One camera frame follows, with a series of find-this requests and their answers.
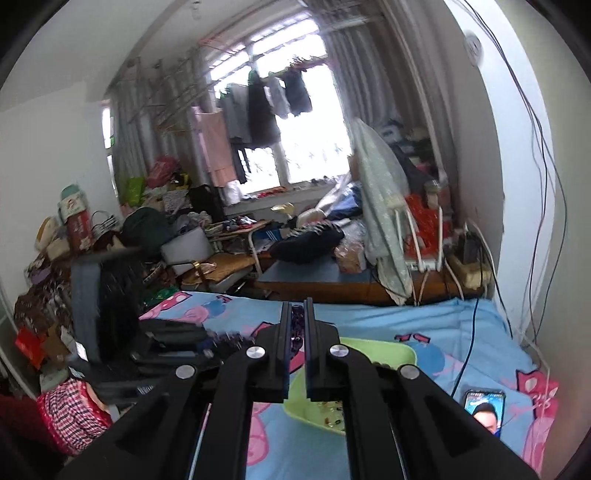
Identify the dark blue clothing bundle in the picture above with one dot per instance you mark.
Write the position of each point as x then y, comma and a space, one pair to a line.
307, 244

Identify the small table with shoes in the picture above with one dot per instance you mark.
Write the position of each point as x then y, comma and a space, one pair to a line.
240, 228

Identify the smartphone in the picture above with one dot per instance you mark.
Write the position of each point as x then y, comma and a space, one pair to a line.
485, 413

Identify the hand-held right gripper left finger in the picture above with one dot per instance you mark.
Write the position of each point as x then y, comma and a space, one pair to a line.
285, 341

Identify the round wall hook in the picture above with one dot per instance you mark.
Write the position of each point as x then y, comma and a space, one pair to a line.
474, 46

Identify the cream desk lamp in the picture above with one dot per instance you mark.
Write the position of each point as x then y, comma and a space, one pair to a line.
282, 212

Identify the cushioned chair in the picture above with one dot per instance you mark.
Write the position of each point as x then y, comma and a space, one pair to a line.
221, 270

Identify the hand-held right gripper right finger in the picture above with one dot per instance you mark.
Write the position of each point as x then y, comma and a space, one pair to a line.
311, 341

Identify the clear bag of biscuits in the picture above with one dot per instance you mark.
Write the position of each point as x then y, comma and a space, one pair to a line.
351, 258

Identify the black hanging shorts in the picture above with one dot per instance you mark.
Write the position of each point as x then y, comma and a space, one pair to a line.
298, 94

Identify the grey curtain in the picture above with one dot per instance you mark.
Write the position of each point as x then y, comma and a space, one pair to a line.
383, 83
138, 129

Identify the pink hanging garment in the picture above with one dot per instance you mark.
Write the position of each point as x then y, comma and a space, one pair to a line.
214, 147

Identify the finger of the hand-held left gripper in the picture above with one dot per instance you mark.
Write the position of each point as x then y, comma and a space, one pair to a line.
180, 356
175, 331

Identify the dark hanging jacket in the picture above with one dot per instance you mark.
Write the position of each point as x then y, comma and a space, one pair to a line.
263, 115

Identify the black charger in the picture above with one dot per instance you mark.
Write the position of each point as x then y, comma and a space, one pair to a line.
472, 247

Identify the printed carton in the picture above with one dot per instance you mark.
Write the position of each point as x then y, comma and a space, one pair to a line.
76, 221

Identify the dark green bag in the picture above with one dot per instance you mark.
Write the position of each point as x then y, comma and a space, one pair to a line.
147, 228

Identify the grey hanging shirt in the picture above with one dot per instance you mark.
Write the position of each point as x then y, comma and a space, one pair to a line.
235, 113

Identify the beige power strip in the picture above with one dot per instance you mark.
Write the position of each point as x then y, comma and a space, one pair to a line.
473, 274

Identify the red packaging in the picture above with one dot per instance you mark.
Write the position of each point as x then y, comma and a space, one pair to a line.
425, 226

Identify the white storage box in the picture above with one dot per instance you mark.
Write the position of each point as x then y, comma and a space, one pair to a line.
187, 249

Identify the green plastic bag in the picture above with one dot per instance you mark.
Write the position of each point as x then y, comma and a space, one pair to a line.
134, 191

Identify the black suitcase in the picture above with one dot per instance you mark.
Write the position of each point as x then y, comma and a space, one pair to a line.
207, 203

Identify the blue cartoon printed blanket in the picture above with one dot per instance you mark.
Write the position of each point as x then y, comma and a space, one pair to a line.
415, 332

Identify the white router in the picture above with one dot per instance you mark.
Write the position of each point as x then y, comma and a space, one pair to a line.
418, 258

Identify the red bag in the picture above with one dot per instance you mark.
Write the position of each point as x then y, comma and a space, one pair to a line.
162, 171

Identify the green plastic basket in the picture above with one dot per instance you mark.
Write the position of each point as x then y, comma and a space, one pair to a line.
392, 353

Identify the wooden desk with blue top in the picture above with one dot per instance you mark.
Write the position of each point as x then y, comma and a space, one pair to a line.
314, 277

